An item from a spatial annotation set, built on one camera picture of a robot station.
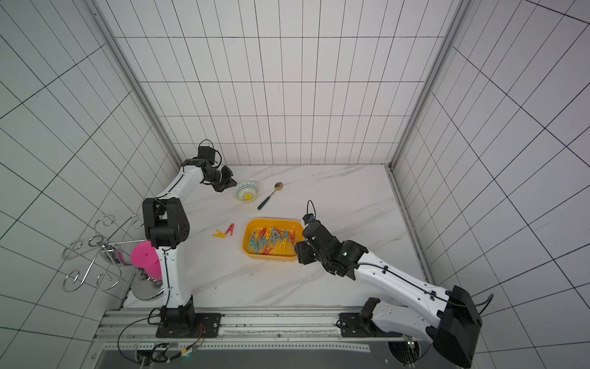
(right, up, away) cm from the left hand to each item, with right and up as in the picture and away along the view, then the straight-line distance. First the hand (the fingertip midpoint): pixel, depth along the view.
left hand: (237, 183), depth 99 cm
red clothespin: (-2, -20, -4) cm, 20 cm away
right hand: (+26, -23, -22) cm, 41 cm away
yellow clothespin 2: (+21, -24, -9) cm, 33 cm away
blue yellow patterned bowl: (+2, -4, +8) cm, 9 cm away
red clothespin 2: (+14, -27, -10) cm, 32 cm away
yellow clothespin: (-7, -22, -5) cm, 23 cm away
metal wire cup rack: (-25, -20, -38) cm, 50 cm away
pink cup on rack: (-16, -20, -37) cm, 45 cm away
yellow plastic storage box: (+16, -23, -8) cm, 29 cm away
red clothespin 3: (+24, -23, -7) cm, 34 cm away
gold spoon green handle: (+17, -2, +11) cm, 20 cm away
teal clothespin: (+9, -24, -9) cm, 28 cm away
